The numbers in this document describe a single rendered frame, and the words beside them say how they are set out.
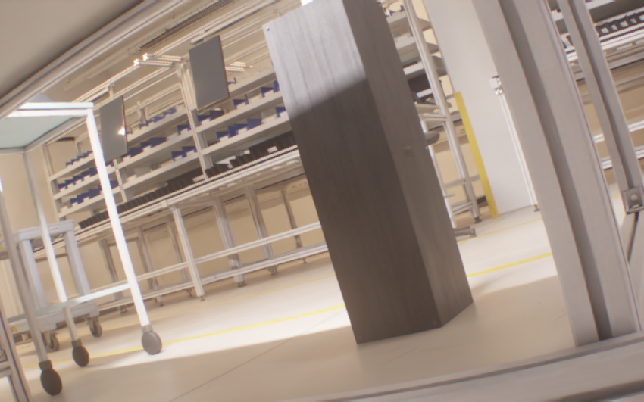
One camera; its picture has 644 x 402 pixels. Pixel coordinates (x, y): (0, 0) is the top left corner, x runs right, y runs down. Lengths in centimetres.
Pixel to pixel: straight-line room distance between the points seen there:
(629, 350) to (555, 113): 16
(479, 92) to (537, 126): 482
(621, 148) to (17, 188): 830
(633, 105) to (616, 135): 633
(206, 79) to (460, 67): 203
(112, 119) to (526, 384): 608
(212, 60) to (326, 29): 397
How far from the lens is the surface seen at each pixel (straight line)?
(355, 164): 164
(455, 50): 534
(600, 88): 116
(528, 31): 45
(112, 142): 633
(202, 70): 566
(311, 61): 170
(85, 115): 290
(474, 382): 45
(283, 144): 563
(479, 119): 526
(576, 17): 118
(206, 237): 962
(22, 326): 508
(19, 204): 892
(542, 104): 46
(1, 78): 204
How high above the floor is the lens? 31
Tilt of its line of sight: 2 degrees up
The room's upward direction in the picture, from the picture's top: 17 degrees counter-clockwise
